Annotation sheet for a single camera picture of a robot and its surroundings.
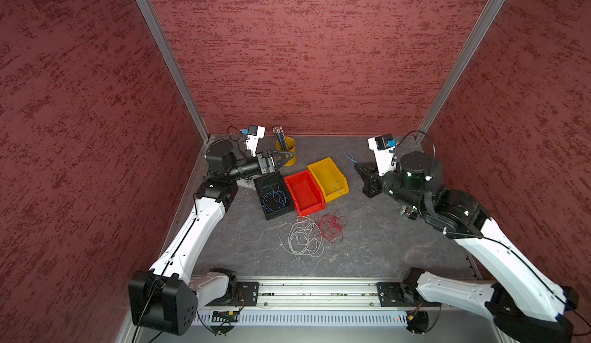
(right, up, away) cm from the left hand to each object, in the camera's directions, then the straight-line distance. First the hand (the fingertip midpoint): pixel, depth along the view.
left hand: (288, 161), depth 67 cm
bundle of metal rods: (-6, +13, +33) cm, 36 cm away
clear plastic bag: (-21, -11, +34) cm, 41 cm away
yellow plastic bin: (+18, -10, +36) cm, 42 cm away
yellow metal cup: (-1, +7, +40) cm, 40 cm away
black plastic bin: (-8, -10, +37) cm, 39 cm away
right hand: (+19, -3, -6) cm, 20 cm away
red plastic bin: (+6, -16, +31) cm, 36 cm away
